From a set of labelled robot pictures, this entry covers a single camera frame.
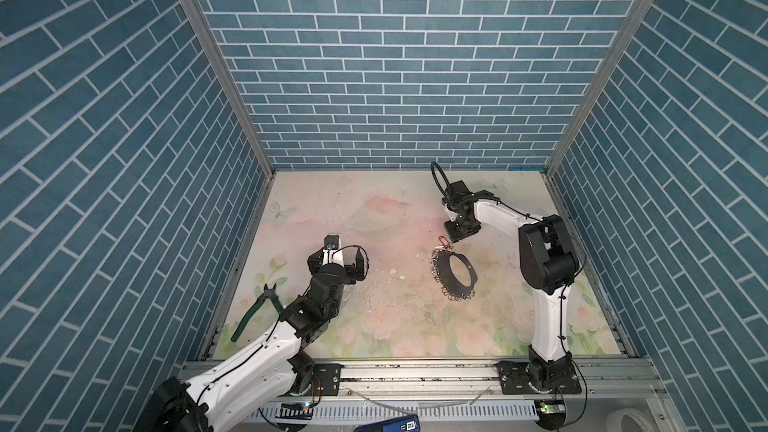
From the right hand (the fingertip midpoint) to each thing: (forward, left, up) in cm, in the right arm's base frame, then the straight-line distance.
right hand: (458, 234), depth 101 cm
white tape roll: (-48, -33, +1) cm, 58 cm away
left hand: (-17, +32, +14) cm, 39 cm away
